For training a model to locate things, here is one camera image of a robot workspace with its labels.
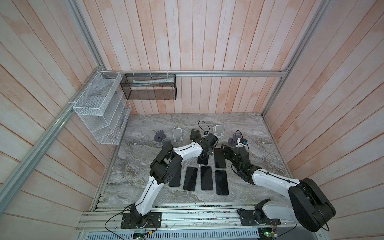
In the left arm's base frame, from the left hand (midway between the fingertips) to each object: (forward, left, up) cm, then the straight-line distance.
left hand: (206, 150), depth 99 cm
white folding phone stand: (+12, +20, +3) cm, 23 cm away
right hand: (-3, -12, +10) cm, 15 cm away
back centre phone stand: (+11, +7, +3) cm, 13 cm away
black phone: (-8, +2, -1) cm, 8 cm away
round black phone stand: (+9, +32, +4) cm, 34 cm away
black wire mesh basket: (+40, +41, +23) cm, 62 cm away
